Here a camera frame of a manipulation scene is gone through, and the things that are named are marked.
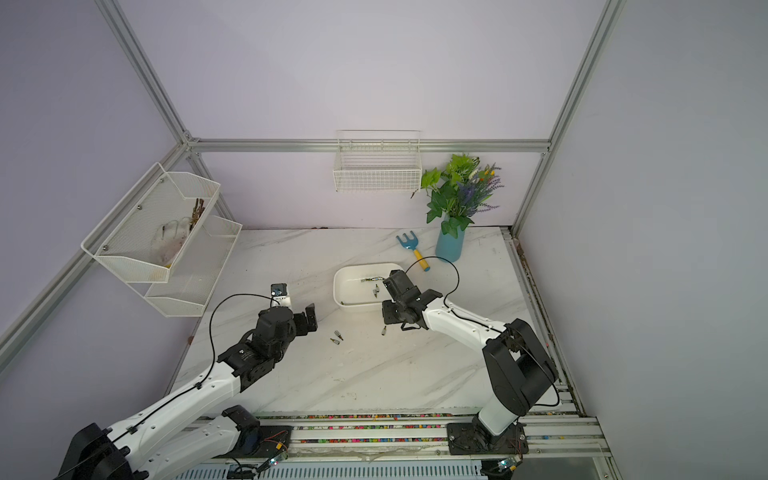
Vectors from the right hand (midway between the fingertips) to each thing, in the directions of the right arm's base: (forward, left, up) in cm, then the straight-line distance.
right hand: (393, 314), depth 90 cm
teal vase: (+29, -21, -2) cm, 36 cm away
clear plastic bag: (+11, +59, +24) cm, 65 cm away
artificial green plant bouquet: (+26, -20, +26) cm, 42 cm away
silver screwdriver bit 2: (+12, +6, -5) cm, 15 cm away
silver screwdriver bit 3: (-5, +18, -6) cm, 20 cm away
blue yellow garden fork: (+34, -8, -5) cm, 35 cm away
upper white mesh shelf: (+12, +64, +27) cm, 70 cm away
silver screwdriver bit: (+17, +9, -5) cm, 20 cm away
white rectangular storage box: (+14, +12, -4) cm, 19 cm away
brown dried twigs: (+19, +54, +27) cm, 63 cm away
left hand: (-2, +27, +7) cm, 28 cm away
